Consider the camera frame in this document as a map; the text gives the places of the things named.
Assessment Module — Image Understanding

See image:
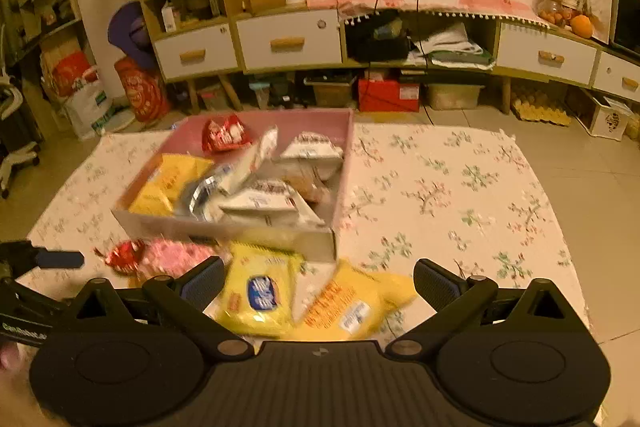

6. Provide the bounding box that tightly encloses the pink cardboard box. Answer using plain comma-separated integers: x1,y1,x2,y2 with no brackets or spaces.
113,109,354,262

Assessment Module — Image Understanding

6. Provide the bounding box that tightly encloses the purple hat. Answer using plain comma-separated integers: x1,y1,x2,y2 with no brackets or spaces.
107,1,157,69

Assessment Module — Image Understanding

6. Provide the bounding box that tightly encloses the pink nougat bar pack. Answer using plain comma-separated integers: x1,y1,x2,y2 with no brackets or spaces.
137,239,217,282

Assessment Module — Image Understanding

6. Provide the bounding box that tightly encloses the yellow snack bag in box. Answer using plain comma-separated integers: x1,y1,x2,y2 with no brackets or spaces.
128,154,214,217

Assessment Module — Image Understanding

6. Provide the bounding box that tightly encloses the pink cabinet runner cloth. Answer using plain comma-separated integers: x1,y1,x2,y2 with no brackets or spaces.
305,0,550,28

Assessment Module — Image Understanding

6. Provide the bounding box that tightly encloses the yellow biscuit pack blue logo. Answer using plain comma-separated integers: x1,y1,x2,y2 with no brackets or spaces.
216,243,303,338

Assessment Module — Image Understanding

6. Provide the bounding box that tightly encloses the egg tray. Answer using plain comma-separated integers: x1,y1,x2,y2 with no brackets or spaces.
511,87,572,127

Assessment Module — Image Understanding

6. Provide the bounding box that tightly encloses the floral tablecloth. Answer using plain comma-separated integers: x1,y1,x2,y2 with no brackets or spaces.
22,124,587,317

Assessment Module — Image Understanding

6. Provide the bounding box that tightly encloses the white red-text snack pack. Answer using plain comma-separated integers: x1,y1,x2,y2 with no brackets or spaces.
218,126,279,196

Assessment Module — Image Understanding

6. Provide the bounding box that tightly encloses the long wooden tv cabinet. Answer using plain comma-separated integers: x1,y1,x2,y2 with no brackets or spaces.
140,0,639,102

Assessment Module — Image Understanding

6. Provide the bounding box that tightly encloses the white blue snack pack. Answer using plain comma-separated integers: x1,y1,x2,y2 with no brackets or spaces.
174,173,227,223

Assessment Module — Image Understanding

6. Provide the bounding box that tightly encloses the red storage box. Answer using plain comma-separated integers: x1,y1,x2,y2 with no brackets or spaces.
358,79,420,113

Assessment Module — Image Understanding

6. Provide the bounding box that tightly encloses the black microwave oven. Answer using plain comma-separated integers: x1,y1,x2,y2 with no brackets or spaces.
610,0,640,56

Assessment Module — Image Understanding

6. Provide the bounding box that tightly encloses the red boat-shaped snack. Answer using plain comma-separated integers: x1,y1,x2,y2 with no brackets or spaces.
93,239,146,275

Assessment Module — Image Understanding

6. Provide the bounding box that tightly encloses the small red snack pack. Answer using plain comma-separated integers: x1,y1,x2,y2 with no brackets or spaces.
201,114,253,154

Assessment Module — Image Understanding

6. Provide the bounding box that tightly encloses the white grey snack pack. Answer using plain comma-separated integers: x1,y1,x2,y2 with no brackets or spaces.
215,179,326,228
280,131,344,181

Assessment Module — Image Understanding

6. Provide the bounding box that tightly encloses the red printed sack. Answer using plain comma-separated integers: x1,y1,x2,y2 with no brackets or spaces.
114,56,170,124

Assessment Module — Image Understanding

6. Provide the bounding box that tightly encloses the yellow orange-print snack bag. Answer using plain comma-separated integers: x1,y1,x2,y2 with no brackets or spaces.
285,261,416,343

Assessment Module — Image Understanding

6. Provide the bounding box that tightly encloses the orange fruit lower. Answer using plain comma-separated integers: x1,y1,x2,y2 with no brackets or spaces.
570,14,593,39

